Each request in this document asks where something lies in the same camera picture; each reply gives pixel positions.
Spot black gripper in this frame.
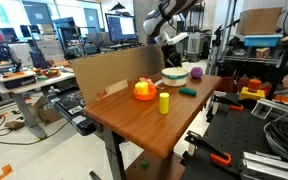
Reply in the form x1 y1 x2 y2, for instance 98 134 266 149
162 43 184 68

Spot cream bowl teal band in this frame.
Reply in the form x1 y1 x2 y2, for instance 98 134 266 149
160 66 190 88

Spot purple ball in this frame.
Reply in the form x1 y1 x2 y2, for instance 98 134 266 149
190 66 205 80

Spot small pink toy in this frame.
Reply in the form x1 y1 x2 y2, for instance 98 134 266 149
140 76 157 90

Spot teal green cucumber toy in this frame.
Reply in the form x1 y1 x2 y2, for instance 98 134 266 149
178 86 198 98

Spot yellow bell pepper toy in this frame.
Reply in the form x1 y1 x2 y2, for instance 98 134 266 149
134 78 150 96

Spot yellow plastic cylinder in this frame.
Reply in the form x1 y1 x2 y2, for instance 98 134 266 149
158 92 171 116

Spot orange plastic bowl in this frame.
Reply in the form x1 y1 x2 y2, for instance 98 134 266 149
132 84 158 102

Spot brown cardboard panel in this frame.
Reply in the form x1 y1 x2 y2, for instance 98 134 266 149
70 44 167 106

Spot computer monitor white window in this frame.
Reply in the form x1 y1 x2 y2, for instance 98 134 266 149
104 12 139 44

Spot red mesh basket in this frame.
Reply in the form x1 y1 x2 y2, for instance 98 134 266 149
215 75 239 95

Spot yellow emergency stop button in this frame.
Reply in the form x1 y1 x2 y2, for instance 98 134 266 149
238 78 267 102

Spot blue plastic bin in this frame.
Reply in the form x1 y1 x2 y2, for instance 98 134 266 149
242 33 284 48

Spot large cardboard box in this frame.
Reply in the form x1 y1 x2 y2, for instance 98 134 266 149
235 6 284 36

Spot black perforated board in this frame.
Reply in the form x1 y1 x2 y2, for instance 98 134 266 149
179 99 288 180

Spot dark blue monitor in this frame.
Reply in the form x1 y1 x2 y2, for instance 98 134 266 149
51 16 82 42

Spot black metal shelf rack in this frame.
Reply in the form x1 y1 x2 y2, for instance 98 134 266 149
213 0 288 103

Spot small green ball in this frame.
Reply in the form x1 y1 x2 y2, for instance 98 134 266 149
140 159 151 170

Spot aluminium extrusion bar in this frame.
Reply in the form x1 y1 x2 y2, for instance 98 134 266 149
250 97 288 120
239 150 288 180

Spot black metal table leg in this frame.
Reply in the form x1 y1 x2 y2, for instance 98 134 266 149
96 125 129 180

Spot red bowl with toys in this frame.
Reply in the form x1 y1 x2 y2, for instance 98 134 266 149
40 67 62 79

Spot small cardboard box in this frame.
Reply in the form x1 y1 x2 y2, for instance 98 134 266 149
30 96 64 126

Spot white office desk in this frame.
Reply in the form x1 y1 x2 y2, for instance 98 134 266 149
0 69 77 140

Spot grey tray device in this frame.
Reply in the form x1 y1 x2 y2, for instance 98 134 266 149
0 69 38 91

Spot brown floor pedal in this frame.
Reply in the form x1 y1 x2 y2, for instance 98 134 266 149
4 120 26 131

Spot black clamp orange handle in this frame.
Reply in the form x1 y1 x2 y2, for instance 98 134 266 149
211 94 245 113
184 130 233 168

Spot coiled black cables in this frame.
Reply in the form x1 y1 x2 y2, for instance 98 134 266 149
263 112 288 165

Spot black floor cable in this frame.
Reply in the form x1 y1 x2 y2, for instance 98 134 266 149
0 114 71 147

